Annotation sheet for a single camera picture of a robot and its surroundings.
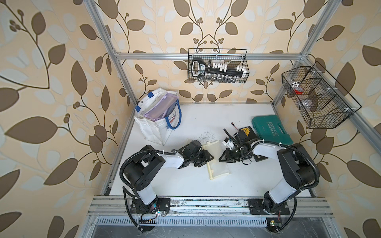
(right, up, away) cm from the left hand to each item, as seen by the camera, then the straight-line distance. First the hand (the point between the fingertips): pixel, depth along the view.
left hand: (211, 158), depth 87 cm
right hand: (+6, -2, +2) cm, 7 cm away
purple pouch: (-31, +30, +5) cm, 43 cm away
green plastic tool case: (+41, +17, +12) cm, 46 cm away
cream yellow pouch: (+3, -6, 0) cm, 7 cm away
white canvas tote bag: (-32, +16, 0) cm, 35 cm away
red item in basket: (+48, +39, -6) cm, 62 cm away
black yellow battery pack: (+25, +13, +14) cm, 32 cm away
